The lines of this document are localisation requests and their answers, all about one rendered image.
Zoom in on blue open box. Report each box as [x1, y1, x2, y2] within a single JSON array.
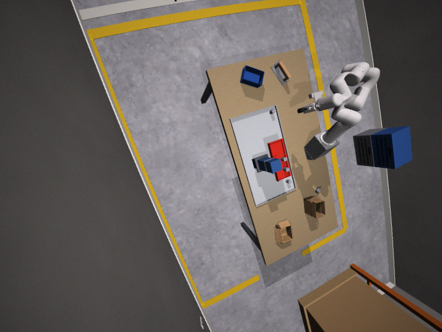
[[240, 65, 264, 88]]

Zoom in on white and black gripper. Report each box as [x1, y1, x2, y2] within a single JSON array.
[[298, 102, 317, 114]]

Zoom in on sanding float with wooden handle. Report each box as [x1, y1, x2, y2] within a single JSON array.
[[271, 61, 291, 85]]

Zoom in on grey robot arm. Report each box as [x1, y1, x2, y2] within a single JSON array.
[[308, 62, 380, 146]]

